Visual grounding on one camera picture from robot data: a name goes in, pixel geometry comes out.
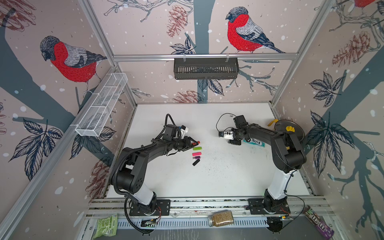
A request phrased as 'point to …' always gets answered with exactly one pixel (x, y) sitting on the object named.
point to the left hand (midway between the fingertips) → (198, 142)
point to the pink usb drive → (196, 154)
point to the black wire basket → (205, 68)
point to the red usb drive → (199, 142)
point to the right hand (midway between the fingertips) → (231, 135)
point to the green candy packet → (256, 142)
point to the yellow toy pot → (283, 125)
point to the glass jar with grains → (220, 218)
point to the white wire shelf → (103, 103)
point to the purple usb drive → (196, 157)
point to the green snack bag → (106, 226)
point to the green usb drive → (197, 148)
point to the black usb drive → (196, 162)
